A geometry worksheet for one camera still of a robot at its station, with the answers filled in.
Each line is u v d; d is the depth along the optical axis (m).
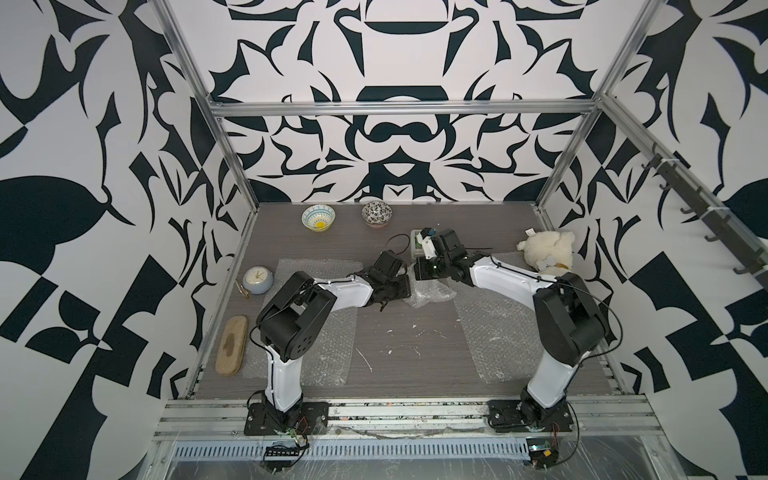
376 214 1.15
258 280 0.93
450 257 0.73
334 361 0.83
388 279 0.76
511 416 0.74
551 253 0.95
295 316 0.50
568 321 0.48
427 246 0.85
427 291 0.89
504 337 0.87
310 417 0.74
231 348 0.83
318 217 1.15
